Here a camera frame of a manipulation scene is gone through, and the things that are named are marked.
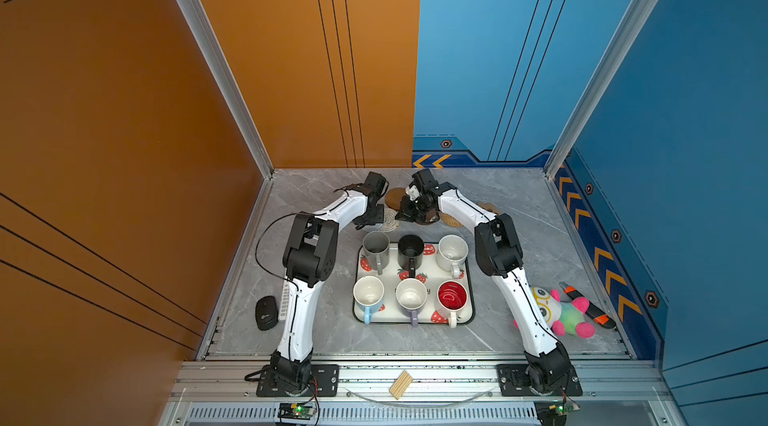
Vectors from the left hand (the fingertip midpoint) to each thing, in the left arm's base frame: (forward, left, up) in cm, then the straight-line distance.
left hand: (374, 216), depth 105 cm
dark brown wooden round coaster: (-2, -20, +3) cm, 20 cm away
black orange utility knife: (-33, -64, 0) cm, 72 cm away
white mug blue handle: (-29, 0, 0) cm, 29 cm away
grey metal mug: (-16, -2, +4) cm, 17 cm away
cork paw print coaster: (+6, -42, -1) cm, 43 cm away
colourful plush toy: (-36, -52, +5) cm, 63 cm away
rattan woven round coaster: (-17, -22, +21) cm, 35 cm away
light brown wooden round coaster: (+9, -7, 0) cm, 11 cm away
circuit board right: (-55, -48, 0) cm, 73 cm away
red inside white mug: (-29, -24, +1) cm, 38 cm away
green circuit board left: (-56, +16, -3) cm, 58 cm away
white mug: (-15, -26, +1) cm, 30 cm away
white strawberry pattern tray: (-21, -18, -1) cm, 28 cm away
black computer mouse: (-35, +28, +1) cm, 44 cm away
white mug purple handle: (-28, -13, -1) cm, 31 cm away
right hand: (0, -7, 0) cm, 7 cm away
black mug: (-15, -12, +2) cm, 20 cm away
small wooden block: (-51, -9, 0) cm, 51 cm away
